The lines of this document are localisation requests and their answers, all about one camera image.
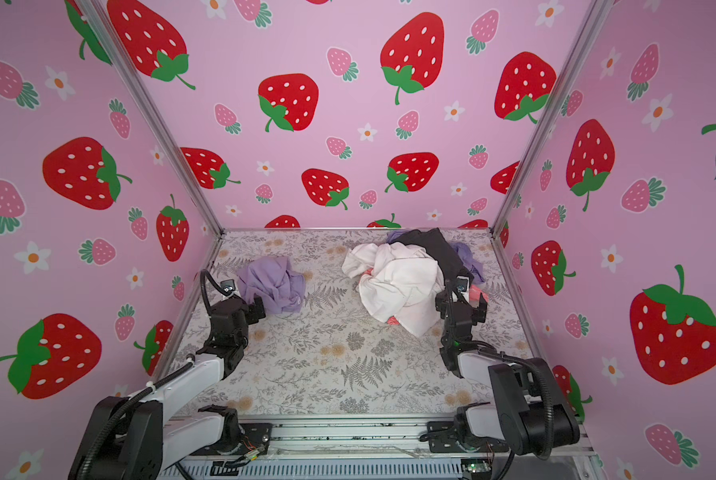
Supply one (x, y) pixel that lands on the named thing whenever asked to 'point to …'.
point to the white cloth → (401, 283)
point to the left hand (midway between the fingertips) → (239, 297)
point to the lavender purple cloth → (273, 279)
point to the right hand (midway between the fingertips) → (466, 291)
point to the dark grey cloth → (433, 241)
